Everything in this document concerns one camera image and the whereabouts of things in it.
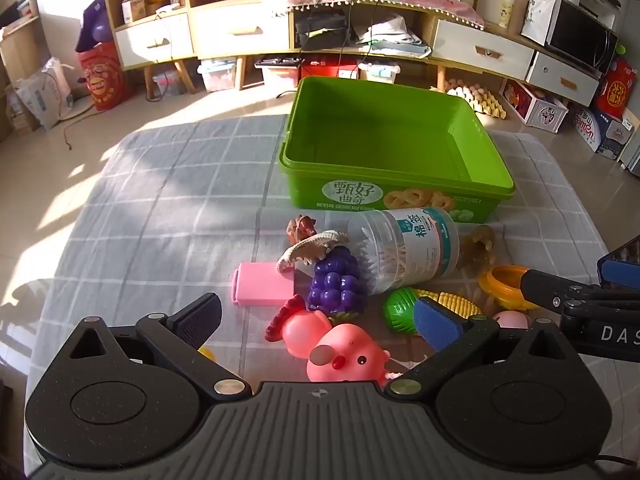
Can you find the green plastic box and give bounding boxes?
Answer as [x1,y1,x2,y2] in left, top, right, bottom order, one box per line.
[278,76,517,224]

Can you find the small cardboard box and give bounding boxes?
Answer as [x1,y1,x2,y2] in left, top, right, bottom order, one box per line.
[121,0,147,24]

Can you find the white folded cloth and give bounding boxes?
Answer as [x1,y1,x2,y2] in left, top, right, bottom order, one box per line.
[355,15,432,59]

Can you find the clear storage bin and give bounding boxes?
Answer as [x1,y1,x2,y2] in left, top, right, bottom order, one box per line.
[197,59,239,92]
[357,62,404,84]
[255,57,306,94]

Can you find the toy corn cob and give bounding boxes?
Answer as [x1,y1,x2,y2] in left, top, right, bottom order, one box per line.
[384,286,484,336]

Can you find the reddish brown toy figure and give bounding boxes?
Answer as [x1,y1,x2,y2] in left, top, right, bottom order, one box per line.
[286,214,320,242]

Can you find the blue white carton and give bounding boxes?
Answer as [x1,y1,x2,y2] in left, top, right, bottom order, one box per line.
[570,105,637,162]

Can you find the red printed box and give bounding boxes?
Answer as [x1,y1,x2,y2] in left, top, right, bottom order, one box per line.
[597,57,637,121]

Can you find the red printed bag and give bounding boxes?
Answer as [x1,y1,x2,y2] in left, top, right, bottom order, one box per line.
[77,42,129,111]

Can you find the small pink toy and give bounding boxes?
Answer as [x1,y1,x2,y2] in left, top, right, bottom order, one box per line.
[492,310,530,331]

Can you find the pink toy with red comb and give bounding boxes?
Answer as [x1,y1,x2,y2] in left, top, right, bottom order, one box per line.
[265,294,333,361]

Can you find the clear cotton swab jar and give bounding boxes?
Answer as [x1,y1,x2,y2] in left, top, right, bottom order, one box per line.
[345,207,461,295]

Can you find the white cabinet drawer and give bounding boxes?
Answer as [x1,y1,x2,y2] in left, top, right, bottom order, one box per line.
[192,5,291,59]
[431,19,539,82]
[115,12,195,69]
[525,52,601,107]

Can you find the red white carton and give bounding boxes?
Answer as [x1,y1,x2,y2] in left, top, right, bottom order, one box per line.
[500,77,570,134]

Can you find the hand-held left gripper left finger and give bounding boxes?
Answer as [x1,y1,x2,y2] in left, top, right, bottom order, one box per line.
[67,292,253,403]

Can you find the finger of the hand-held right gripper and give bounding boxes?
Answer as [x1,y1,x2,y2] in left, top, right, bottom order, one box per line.
[596,234,640,288]
[519,269,608,312]

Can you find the pink rectangular block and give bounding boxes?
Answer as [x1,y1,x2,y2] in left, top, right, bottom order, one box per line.
[230,261,296,307]

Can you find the black device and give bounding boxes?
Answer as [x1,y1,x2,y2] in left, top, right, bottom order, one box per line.
[295,15,351,51]

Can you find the amber toy octopus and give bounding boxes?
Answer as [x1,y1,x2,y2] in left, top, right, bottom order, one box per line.
[460,225,499,267]

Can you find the beige toy starfish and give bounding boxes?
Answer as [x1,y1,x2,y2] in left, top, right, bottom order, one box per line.
[276,229,352,275]

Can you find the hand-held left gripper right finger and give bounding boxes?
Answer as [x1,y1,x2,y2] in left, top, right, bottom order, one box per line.
[385,296,580,402]

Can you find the purple toy grapes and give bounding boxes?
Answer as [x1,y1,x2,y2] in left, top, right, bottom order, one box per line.
[306,246,368,322]

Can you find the white black microwave oven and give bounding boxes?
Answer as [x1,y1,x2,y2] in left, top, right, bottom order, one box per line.
[520,0,620,77]

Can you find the tray of eggs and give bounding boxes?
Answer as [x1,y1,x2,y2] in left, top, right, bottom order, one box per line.
[445,77,509,120]

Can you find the white paper bag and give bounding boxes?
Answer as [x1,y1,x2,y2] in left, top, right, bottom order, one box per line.
[15,57,75,131]

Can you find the rope on floor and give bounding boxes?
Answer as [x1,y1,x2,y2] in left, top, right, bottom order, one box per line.
[62,105,97,151]

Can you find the wooden media cabinet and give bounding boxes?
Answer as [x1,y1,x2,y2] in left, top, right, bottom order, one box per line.
[100,0,621,111]

